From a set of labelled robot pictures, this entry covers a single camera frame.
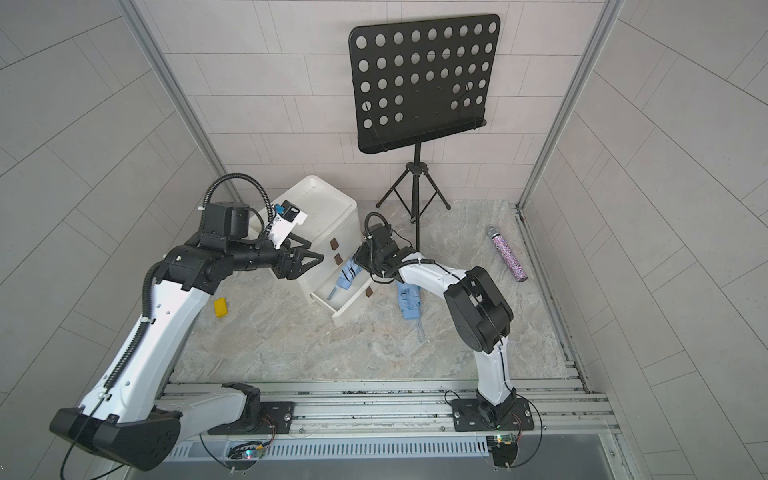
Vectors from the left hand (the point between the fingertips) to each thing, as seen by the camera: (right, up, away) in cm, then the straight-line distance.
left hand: (319, 248), depth 66 cm
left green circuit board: (-16, -45, 0) cm, 48 cm away
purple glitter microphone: (+54, -4, +33) cm, 64 cm away
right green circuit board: (+40, -45, +3) cm, 61 cm away
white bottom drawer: (+2, -13, +19) cm, 23 cm away
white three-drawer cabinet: (-5, +4, +13) cm, 15 cm away
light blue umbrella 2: (+21, -18, +23) cm, 36 cm away
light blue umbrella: (+3, -9, +18) cm, 21 cm away
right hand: (+4, -4, +25) cm, 25 cm away
